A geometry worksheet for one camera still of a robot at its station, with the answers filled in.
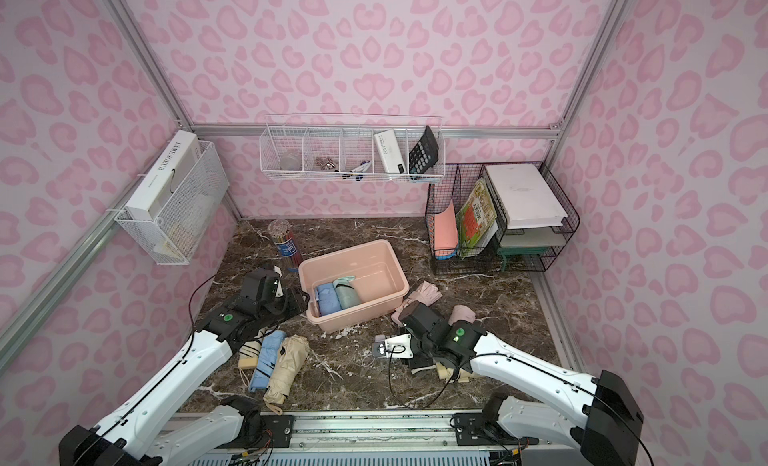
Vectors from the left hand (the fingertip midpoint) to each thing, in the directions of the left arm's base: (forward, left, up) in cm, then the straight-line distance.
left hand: (305, 295), depth 80 cm
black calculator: (+38, -33, +17) cm, 53 cm away
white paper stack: (+30, -66, +7) cm, 73 cm away
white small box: (+39, -22, +19) cm, 49 cm away
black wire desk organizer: (+18, -61, -4) cm, 64 cm away
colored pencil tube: (+19, +10, 0) cm, 21 cm away
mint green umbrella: (+8, -8, -12) cm, 17 cm away
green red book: (+29, -52, -2) cm, 59 cm away
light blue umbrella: (+5, -3, -12) cm, 13 cm away
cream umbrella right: (-17, -38, -12) cm, 43 cm away
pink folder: (+36, -43, -14) cm, 58 cm away
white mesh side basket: (+7, +31, +15) cm, 35 cm away
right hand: (-10, -26, -5) cm, 28 cm away
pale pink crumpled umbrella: (+7, -34, -11) cm, 36 cm away
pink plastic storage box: (+16, -18, -15) cm, 29 cm away
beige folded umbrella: (-13, +3, -8) cm, 15 cm away
